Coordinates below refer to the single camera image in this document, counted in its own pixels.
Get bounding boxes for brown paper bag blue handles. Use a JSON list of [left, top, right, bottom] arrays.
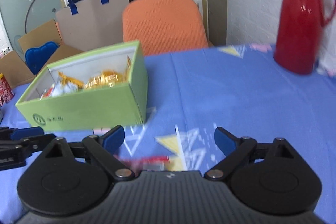
[[56, 0, 135, 52]]

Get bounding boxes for orange chair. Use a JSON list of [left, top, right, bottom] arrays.
[[122, 0, 209, 56]]

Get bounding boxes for gold wrapped snacks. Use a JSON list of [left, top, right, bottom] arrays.
[[40, 56, 132, 100]]

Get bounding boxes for red snack can yellow lid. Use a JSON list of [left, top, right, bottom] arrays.
[[0, 73, 14, 106]]

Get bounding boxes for green cardboard box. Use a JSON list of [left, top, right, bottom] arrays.
[[15, 41, 147, 132]]

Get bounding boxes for red dates clear packet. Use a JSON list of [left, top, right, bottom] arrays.
[[117, 156, 170, 174]]

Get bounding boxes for red thermos jug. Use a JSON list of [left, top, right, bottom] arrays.
[[273, 0, 335, 75]]

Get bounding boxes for open cardboard box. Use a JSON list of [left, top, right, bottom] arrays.
[[0, 19, 82, 88]]

